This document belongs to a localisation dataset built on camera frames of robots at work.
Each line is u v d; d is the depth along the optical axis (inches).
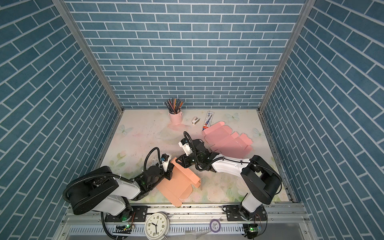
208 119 44.4
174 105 42.5
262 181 17.7
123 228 28.2
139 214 29.0
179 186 32.5
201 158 26.2
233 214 29.0
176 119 42.6
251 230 27.7
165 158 29.1
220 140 40.1
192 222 28.4
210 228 27.7
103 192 17.5
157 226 26.4
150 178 25.8
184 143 30.1
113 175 20.1
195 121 43.8
